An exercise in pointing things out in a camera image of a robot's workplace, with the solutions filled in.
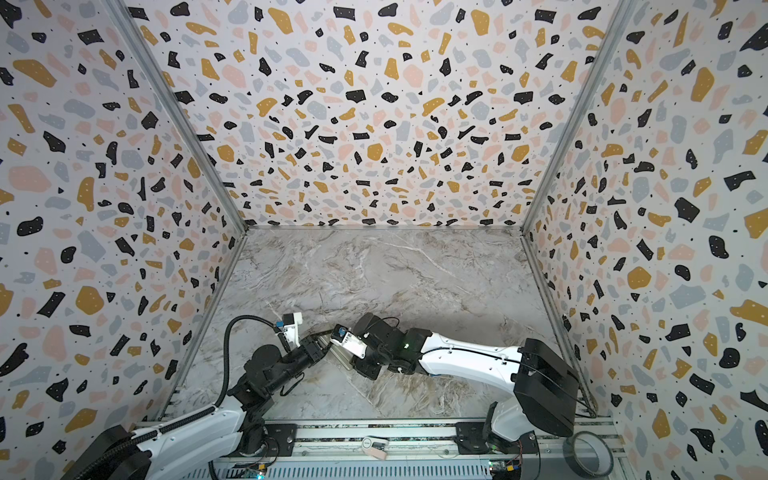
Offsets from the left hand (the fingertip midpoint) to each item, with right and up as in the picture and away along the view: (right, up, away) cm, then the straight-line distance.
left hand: (338, 332), depth 76 cm
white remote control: (+1, -6, 0) cm, 6 cm away
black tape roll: (+64, -28, -6) cm, 70 cm away
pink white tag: (+10, -27, -5) cm, 29 cm away
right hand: (+2, -5, 0) cm, 6 cm away
